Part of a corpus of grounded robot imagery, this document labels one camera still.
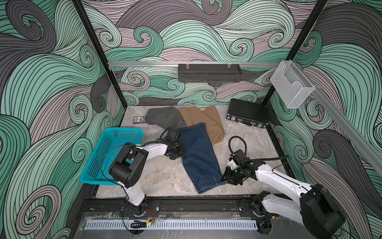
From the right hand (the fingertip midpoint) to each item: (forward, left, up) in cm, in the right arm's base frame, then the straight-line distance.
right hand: (221, 181), depth 80 cm
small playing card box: (+45, +55, 0) cm, 71 cm away
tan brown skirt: (+50, +14, -1) cm, 52 cm away
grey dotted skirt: (+45, +33, +4) cm, 56 cm away
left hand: (+18, +20, 0) cm, 27 cm away
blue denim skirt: (+15, +11, 0) cm, 18 cm away
